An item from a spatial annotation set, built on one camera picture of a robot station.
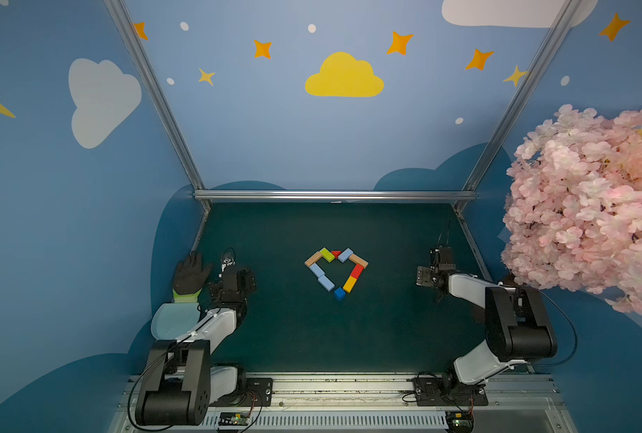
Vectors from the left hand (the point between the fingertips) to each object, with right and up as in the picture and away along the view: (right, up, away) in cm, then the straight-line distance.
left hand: (231, 274), depth 90 cm
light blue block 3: (+33, -4, +6) cm, 33 cm away
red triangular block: (+37, +6, +14) cm, 40 cm away
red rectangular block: (+44, 0, +10) cm, 45 cm away
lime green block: (+33, +5, +14) cm, 36 cm away
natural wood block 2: (+45, +3, +14) cm, 47 cm away
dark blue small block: (+37, -7, +3) cm, 38 cm away
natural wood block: (+27, +3, +13) cm, 31 cm away
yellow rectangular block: (+41, -5, +6) cm, 41 cm away
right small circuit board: (+69, -38, -17) cm, 80 cm away
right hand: (+74, 0, +7) cm, 75 cm away
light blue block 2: (+29, 0, +11) cm, 31 cm away
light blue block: (+39, +5, +15) cm, 42 cm away
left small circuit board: (+7, -36, -18) cm, 41 cm away
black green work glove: (-18, -2, +7) cm, 19 cm away
